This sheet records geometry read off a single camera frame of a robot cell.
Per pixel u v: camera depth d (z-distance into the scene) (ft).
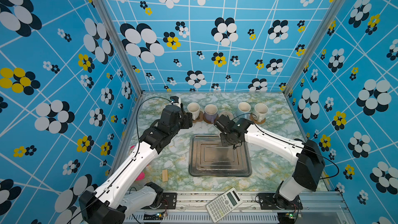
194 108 3.33
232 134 1.89
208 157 2.98
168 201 2.40
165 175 2.64
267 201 2.42
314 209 2.37
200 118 3.44
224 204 2.37
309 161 1.40
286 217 2.29
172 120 1.75
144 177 2.64
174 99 2.06
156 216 2.31
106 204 1.23
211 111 3.43
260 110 3.34
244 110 3.19
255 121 3.34
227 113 3.54
